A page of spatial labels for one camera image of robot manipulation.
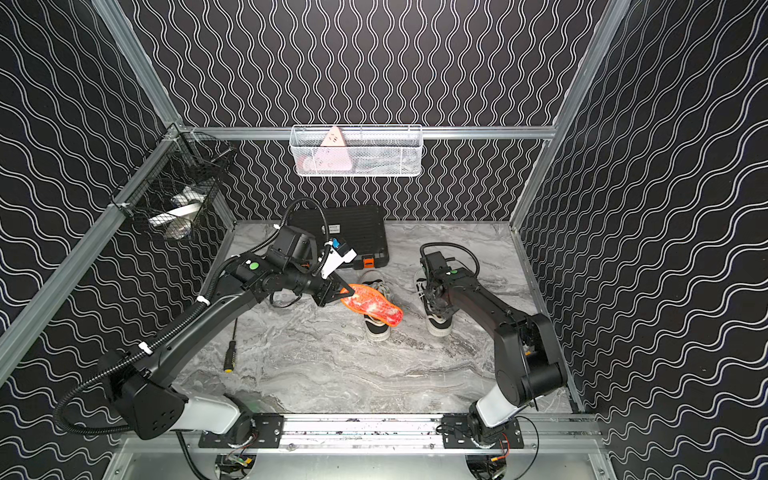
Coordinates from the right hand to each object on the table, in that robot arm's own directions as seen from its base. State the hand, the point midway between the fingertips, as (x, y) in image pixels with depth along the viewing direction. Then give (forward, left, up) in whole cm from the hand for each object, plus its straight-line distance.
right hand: (436, 300), depth 91 cm
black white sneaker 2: (-8, 0, -1) cm, 8 cm away
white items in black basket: (+7, +66, +29) cm, 73 cm away
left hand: (-8, +23, +20) cm, 32 cm away
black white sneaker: (-9, +19, -1) cm, 21 cm away
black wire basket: (+26, +82, +22) cm, 89 cm away
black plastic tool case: (+30, +26, +1) cm, 39 cm away
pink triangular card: (+31, +32, +31) cm, 54 cm away
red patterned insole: (-9, +18, +13) cm, 24 cm away
